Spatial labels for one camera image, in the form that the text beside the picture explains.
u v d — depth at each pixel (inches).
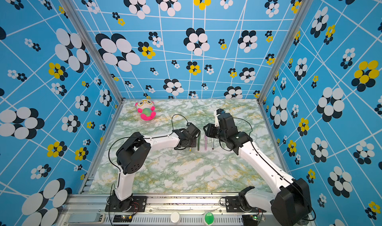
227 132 23.1
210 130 26.9
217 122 24.7
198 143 37.9
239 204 28.6
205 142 37.8
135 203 28.8
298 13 29.5
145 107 41.7
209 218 24.2
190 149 36.1
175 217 25.1
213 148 36.8
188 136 29.5
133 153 21.0
